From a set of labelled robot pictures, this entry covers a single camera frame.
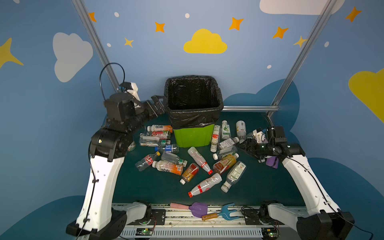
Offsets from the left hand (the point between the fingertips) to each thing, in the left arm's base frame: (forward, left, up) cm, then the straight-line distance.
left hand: (158, 101), depth 58 cm
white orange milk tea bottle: (+22, +10, -44) cm, 51 cm away
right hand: (-4, -40, -27) cm, 48 cm away
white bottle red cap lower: (-14, -27, -43) cm, 53 cm away
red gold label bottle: (-11, -12, -44) cm, 47 cm away
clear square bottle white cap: (+5, -38, -45) cm, 59 cm away
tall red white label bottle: (+13, -29, -44) cm, 54 cm away
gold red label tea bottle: (-4, -35, -43) cm, 55 cm away
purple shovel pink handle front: (-29, -18, -48) cm, 59 cm away
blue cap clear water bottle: (+7, 0, -47) cm, 47 cm away
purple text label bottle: (+11, -38, -45) cm, 60 cm away
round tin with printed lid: (+7, +27, -46) cm, 54 cm away
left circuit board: (-39, +9, -50) cm, 64 cm away
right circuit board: (-38, -52, -49) cm, 81 cm away
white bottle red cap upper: (-3, -19, -45) cm, 49 cm away
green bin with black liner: (+32, -14, -29) cm, 46 cm away
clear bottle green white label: (-12, -38, -45) cm, 60 cm away
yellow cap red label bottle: (-5, +14, -43) cm, 46 cm away
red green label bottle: (+16, +8, -43) cm, 47 cm away
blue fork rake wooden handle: (-31, -31, -47) cm, 64 cm away
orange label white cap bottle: (-8, 0, -43) cm, 44 cm away
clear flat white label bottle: (+12, +17, -45) cm, 49 cm away
